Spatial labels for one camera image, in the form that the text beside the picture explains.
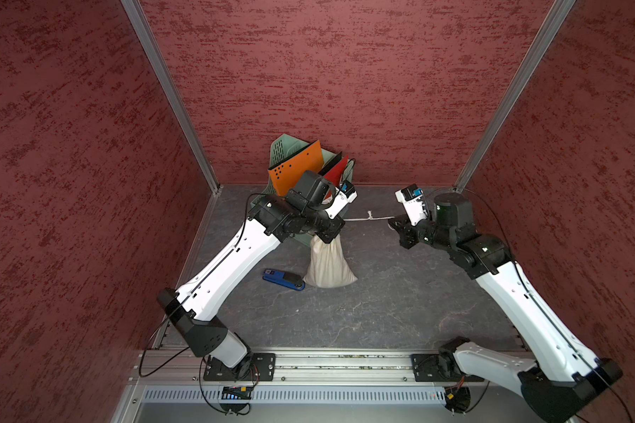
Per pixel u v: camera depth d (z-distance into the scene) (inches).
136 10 27.6
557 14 28.0
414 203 23.1
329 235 23.4
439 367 28.4
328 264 29.4
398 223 26.8
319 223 22.0
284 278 34.5
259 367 29.2
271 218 17.5
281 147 41.4
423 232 22.7
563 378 14.7
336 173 34.3
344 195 22.7
